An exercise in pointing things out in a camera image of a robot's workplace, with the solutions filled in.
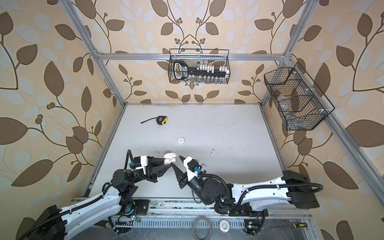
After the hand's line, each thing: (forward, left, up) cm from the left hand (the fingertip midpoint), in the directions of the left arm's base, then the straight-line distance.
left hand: (167, 162), depth 61 cm
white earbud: (+18, -21, -28) cm, 39 cm away
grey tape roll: (-19, -19, -28) cm, 39 cm away
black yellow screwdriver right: (-19, -62, -26) cm, 70 cm away
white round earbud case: (+27, -1, -27) cm, 38 cm away
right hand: (+1, -4, -1) cm, 4 cm away
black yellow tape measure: (+43, +15, -26) cm, 52 cm away
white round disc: (-19, -26, -27) cm, 42 cm away
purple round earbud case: (+19, +7, -28) cm, 34 cm away
